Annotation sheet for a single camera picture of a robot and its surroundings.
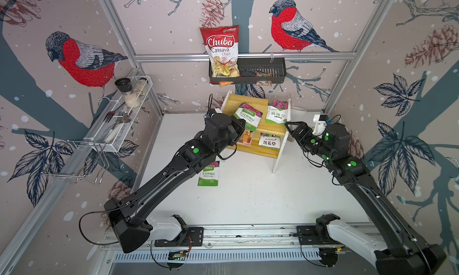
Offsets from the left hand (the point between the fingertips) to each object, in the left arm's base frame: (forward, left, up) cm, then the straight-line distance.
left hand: (252, 116), depth 64 cm
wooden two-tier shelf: (0, -6, -7) cm, 9 cm away
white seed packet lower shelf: (+6, -10, -24) cm, 26 cm away
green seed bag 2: (+5, 0, -5) cm, 7 cm away
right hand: (+1, -15, -8) cm, 17 cm away
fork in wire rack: (+5, +57, -4) cm, 58 cm away
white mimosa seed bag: (+9, -12, -7) cm, 17 cm away
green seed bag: (-6, +20, -41) cm, 46 cm away
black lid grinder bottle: (+15, +53, -5) cm, 55 cm away
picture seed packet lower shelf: (+8, +1, -24) cm, 26 cm away
